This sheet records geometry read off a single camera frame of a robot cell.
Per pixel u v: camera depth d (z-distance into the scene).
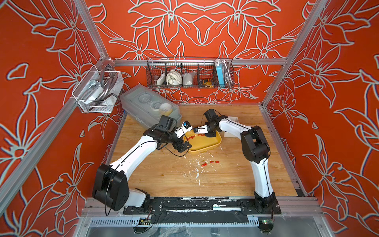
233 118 1.04
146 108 0.95
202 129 0.90
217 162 0.88
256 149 0.57
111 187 0.41
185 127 0.70
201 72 0.98
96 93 0.69
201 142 0.98
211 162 0.88
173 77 0.88
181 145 0.71
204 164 0.88
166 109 0.95
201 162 0.88
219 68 0.83
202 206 0.74
